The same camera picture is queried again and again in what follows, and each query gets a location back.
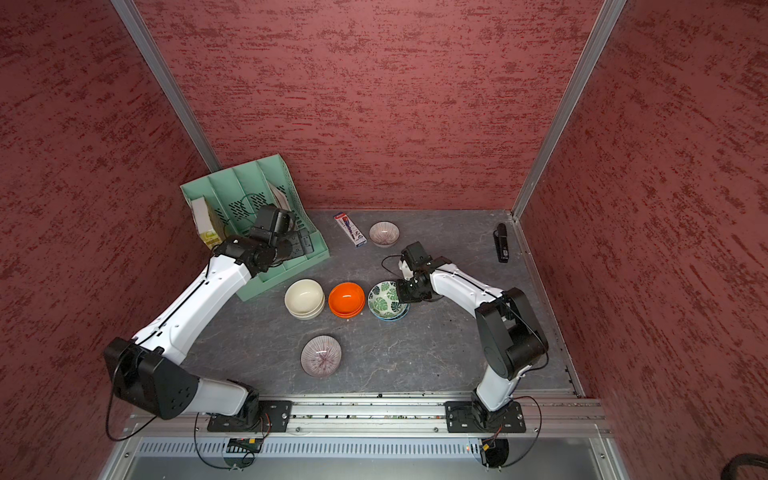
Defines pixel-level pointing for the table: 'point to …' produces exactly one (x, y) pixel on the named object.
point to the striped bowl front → (320, 356)
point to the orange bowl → (346, 300)
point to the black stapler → (501, 241)
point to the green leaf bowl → (384, 303)
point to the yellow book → (203, 220)
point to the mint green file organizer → (230, 200)
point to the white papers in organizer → (280, 197)
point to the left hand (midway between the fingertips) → (293, 250)
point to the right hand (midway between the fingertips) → (401, 301)
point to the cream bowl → (304, 299)
